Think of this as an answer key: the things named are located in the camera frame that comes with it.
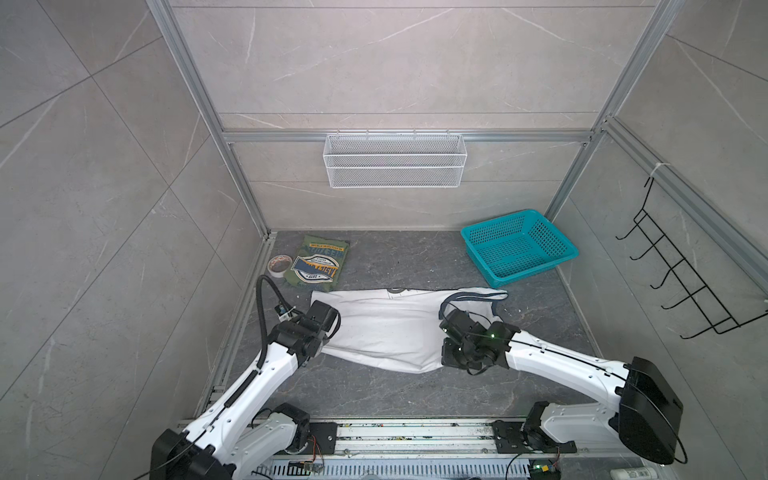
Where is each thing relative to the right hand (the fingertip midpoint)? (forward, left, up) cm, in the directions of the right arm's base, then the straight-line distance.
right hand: (443, 355), depth 82 cm
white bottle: (-27, -41, -4) cm, 49 cm away
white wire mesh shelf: (+59, +12, +24) cm, 65 cm away
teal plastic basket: (+44, -35, -6) cm, 57 cm away
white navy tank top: (+11, +11, -7) cm, 17 cm away
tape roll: (+38, +56, -5) cm, 68 cm away
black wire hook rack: (+10, -53, +26) cm, 59 cm away
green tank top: (+36, +41, -2) cm, 54 cm away
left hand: (+5, +37, +6) cm, 38 cm away
